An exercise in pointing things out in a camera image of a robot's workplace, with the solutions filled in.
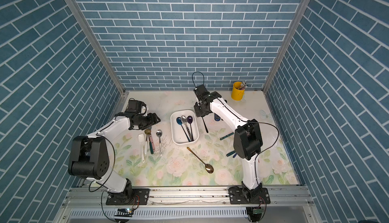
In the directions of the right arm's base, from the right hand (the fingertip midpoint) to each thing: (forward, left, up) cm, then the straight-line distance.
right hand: (200, 112), depth 92 cm
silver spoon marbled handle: (+1, +11, -12) cm, 16 cm away
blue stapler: (+6, -10, -12) cm, 17 cm away
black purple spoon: (+2, +8, -11) cm, 14 cm away
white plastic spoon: (-14, +36, -13) cm, 41 cm away
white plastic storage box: (-2, +11, -12) cm, 17 cm away
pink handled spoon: (-15, +29, -13) cm, 36 cm away
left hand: (-6, +25, -4) cm, 26 cm away
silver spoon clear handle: (-10, +26, -12) cm, 30 cm away
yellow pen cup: (+25, -25, -4) cm, 36 cm away
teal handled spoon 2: (-7, -17, -13) cm, 23 cm away
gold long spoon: (-28, -7, -13) cm, 32 cm away
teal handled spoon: (-8, -3, -1) cm, 9 cm away
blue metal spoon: (0, +15, -12) cm, 19 cm away
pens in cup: (+23, -28, +4) cm, 36 cm away
